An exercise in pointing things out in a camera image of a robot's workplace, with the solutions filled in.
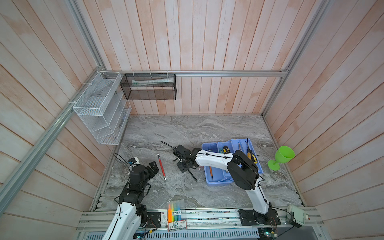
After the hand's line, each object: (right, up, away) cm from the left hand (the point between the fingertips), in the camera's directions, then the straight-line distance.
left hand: (150, 168), depth 84 cm
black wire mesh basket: (-6, +53, +20) cm, 57 cm away
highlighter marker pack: (+16, -21, -10) cm, 28 cm away
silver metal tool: (+53, +12, +4) cm, 54 cm away
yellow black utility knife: (+45, +10, +6) cm, 47 cm away
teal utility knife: (+42, +9, +6) cm, 43 cm away
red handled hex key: (+5, -2, +9) cm, 10 cm away
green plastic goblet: (+74, +9, -4) cm, 74 cm away
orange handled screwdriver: (+36, -4, +6) cm, 36 cm away
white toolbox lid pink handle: (+74, -20, -14) cm, 77 cm away
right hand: (+18, -1, +10) cm, 20 cm away
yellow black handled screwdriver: (+58, +9, +1) cm, 58 cm away
